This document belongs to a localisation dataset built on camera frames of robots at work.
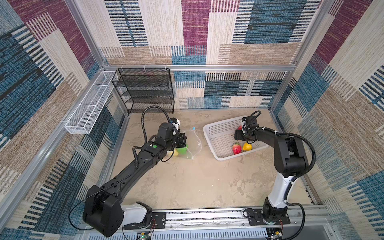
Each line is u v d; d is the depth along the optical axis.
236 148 0.94
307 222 0.76
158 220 0.73
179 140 0.70
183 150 0.91
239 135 0.92
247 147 0.94
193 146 0.94
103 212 0.40
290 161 0.52
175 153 0.92
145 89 1.08
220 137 1.04
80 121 0.70
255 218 0.73
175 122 0.73
